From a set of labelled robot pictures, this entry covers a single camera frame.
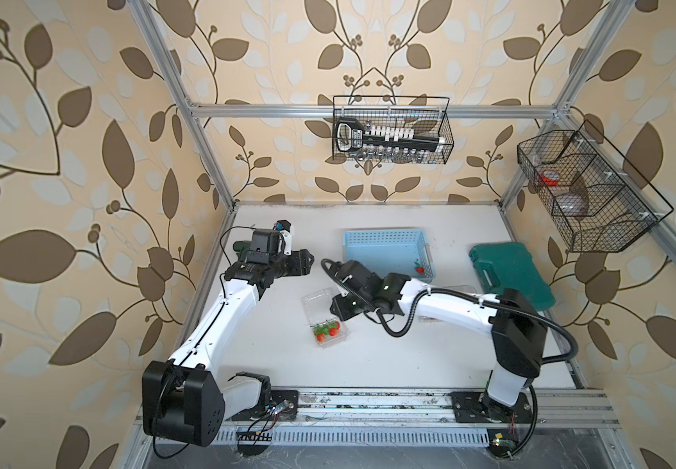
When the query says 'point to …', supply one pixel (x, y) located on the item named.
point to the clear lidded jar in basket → (572, 204)
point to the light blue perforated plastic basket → (392, 251)
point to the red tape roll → (550, 178)
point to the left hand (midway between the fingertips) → (298, 254)
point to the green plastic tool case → (510, 265)
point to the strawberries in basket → (419, 268)
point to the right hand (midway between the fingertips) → (332, 308)
